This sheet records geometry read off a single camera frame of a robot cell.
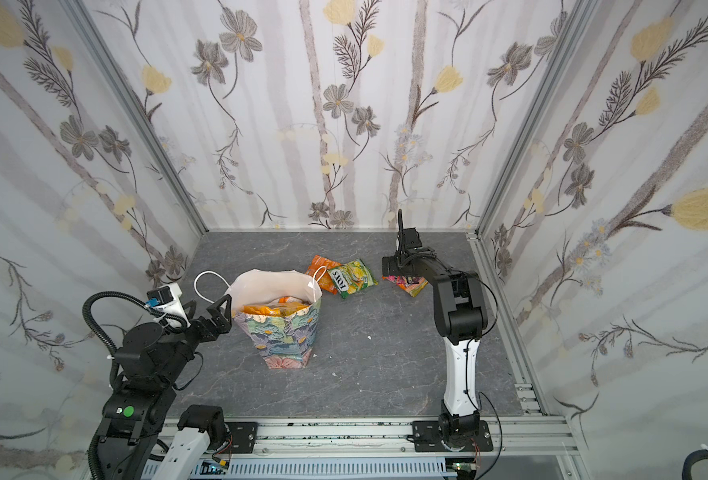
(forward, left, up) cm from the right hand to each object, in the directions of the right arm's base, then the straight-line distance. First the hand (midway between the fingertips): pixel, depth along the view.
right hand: (394, 259), depth 104 cm
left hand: (-29, +47, +24) cm, 60 cm away
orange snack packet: (-2, +27, -6) cm, 27 cm away
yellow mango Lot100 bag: (-22, +35, +3) cm, 41 cm away
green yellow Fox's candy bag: (-6, +15, -4) cm, 17 cm away
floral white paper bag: (-35, +31, +10) cm, 48 cm away
